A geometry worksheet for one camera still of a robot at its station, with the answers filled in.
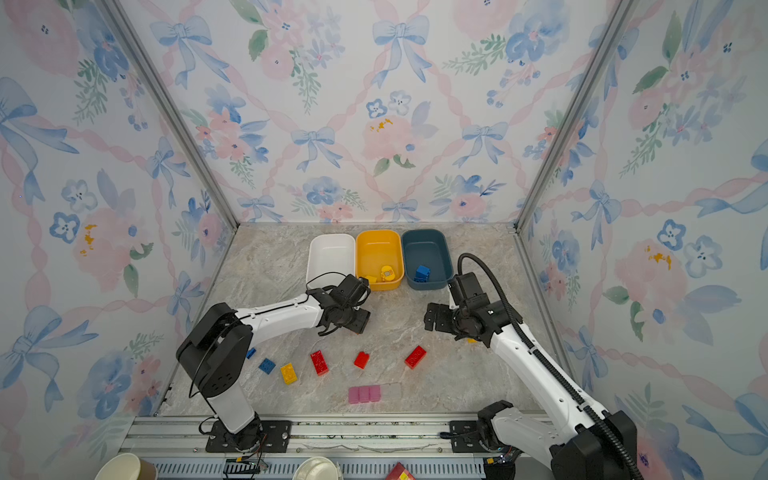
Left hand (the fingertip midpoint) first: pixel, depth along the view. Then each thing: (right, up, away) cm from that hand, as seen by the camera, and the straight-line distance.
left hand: (360, 314), depth 91 cm
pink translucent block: (+2, -19, -11) cm, 22 cm away
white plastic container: (-12, +16, +17) cm, 27 cm away
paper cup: (-47, -27, -27) cm, 61 cm away
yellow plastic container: (+5, +17, +25) cm, 31 cm away
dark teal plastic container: (+22, +17, +16) cm, 32 cm away
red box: (+11, -30, -25) cm, 41 cm away
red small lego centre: (+1, -12, -5) cm, 13 cm away
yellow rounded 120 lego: (+8, +12, +12) cm, 18 cm away
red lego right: (+16, -11, -5) cm, 20 cm away
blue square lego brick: (+21, +13, +13) cm, 27 cm away
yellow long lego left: (-20, -15, -7) cm, 26 cm away
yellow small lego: (+26, 0, -26) cm, 37 cm away
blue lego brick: (+19, +10, +11) cm, 25 cm away
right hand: (+22, +1, -11) cm, 25 cm away
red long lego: (-11, -12, -7) cm, 18 cm away
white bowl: (-8, -32, -20) cm, 39 cm away
